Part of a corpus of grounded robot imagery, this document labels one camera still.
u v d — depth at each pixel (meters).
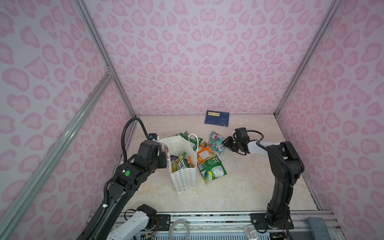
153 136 0.61
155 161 0.52
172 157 0.88
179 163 0.78
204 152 0.95
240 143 0.79
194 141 1.01
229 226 0.73
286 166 0.50
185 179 0.73
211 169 0.88
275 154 0.57
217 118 1.19
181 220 0.76
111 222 0.39
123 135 0.46
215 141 1.01
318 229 0.69
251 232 0.68
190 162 0.80
